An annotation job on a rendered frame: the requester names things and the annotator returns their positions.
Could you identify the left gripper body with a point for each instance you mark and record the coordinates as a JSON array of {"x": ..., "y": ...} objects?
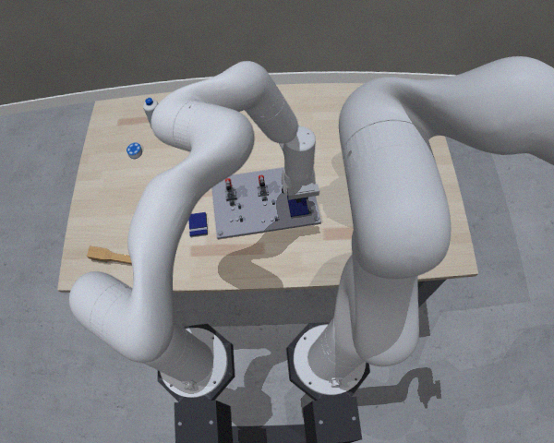
[{"x": 286, "y": 181}]

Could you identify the grey bottle with blue cap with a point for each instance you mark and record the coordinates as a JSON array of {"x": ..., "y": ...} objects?
[{"x": 149, "y": 107}]

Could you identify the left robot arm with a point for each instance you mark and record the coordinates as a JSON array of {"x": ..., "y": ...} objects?
[{"x": 139, "y": 322}]

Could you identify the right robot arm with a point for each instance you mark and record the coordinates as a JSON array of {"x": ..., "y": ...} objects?
[{"x": 400, "y": 213}]

